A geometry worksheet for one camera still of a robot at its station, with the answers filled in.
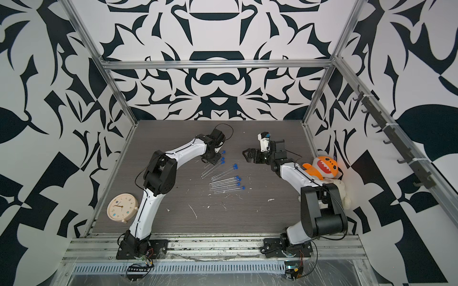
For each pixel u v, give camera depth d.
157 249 0.74
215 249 0.76
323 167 0.89
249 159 0.81
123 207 0.83
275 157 0.71
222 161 1.01
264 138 0.81
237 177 0.96
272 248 0.74
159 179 0.58
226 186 0.92
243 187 0.91
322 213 0.44
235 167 0.99
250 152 0.81
